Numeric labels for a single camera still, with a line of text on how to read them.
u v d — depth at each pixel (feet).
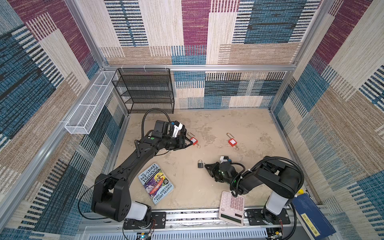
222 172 2.34
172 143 2.31
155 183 2.72
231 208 2.45
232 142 3.27
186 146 2.42
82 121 2.30
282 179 1.57
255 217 2.39
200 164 3.02
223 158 2.87
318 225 2.34
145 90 3.63
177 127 2.53
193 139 3.34
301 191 2.63
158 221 2.44
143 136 2.25
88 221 2.49
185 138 3.40
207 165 2.93
